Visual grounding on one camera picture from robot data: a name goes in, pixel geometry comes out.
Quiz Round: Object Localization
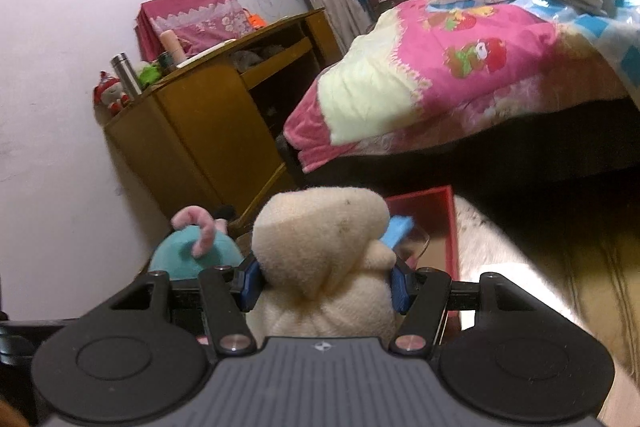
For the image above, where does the cream plush toy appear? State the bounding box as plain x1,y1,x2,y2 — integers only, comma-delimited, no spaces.
247,187,402,340

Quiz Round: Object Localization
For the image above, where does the floral tablecloth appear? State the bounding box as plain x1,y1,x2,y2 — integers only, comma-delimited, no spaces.
450,197,640,427

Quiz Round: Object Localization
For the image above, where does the wooden cabinet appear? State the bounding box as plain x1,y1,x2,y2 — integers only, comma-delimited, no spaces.
103,7,346,228

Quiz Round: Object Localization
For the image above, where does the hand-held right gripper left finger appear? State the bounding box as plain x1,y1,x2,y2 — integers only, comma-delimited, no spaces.
107,257,262,356

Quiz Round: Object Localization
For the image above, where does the light blue sponge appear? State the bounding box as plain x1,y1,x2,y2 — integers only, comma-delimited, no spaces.
379,214,417,254

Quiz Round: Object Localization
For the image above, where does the pink cartoon quilt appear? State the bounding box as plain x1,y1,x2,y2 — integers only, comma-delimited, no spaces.
282,0,640,174

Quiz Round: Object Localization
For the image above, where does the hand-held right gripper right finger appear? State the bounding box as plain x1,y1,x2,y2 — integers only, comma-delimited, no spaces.
388,263,533,356

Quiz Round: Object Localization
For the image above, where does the red santa plush toy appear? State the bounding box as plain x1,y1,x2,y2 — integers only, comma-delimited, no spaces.
92,71,132,116

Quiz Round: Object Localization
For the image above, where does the steel thermos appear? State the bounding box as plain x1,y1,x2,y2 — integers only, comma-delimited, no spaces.
111,52,144,100

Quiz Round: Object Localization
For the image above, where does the pink lace cloth cover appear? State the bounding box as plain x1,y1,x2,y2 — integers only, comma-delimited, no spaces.
134,0,253,60

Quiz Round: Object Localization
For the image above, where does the beige cup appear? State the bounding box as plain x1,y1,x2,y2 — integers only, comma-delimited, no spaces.
158,30,189,75

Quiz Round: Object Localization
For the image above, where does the red cardboard box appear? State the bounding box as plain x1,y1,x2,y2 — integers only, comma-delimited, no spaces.
385,186,460,320

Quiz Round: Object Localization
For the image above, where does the teal and pink plush doll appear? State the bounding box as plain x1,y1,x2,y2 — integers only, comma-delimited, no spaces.
148,205,246,284

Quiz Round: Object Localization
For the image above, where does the green toy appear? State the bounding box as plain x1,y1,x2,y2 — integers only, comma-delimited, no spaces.
135,61,164,89

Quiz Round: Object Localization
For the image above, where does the grey cloth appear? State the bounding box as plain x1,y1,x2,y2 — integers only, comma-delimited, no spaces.
230,45,287,71

